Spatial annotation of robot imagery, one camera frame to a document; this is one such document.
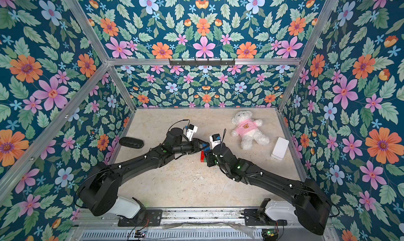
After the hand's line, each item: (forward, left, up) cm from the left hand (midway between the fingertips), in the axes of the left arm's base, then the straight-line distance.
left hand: (210, 145), depth 77 cm
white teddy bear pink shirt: (+18, -24, -12) cm, 32 cm away
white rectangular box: (+4, -43, -16) cm, 46 cm away
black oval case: (+15, +49, -15) cm, 53 cm away
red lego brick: (+3, +5, -18) cm, 18 cm away
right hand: (-2, +2, -3) cm, 4 cm away
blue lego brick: (-1, +1, -2) cm, 3 cm away
